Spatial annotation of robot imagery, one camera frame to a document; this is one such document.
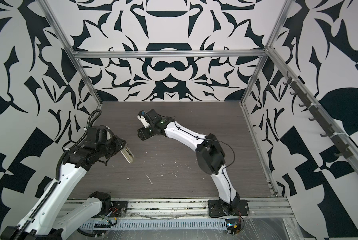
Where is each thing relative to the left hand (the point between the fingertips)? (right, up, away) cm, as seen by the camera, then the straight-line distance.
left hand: (125, 139), depth 75 cm
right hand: (+6, +3, +11) cm, 13 cm away
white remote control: (+2, -7, -2) cm, 7 cm away
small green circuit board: (+52, -40, -4) cm, 66 cm away
